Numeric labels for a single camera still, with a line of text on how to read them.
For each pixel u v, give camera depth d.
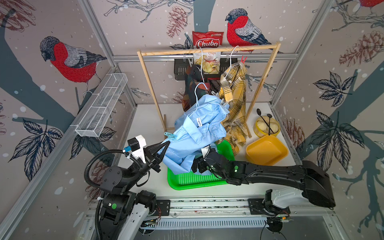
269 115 1.06
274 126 0.98
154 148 0.50
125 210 0.44
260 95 0.84
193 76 0.71
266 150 0.93
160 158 0.52
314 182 0.41
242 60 0.78
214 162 0.54
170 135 0.54
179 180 0.82
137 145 0.44
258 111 1.06
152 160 0.47
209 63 0.86
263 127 0.99
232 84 0.78
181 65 0.93
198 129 0.55
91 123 0.71
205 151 0.65
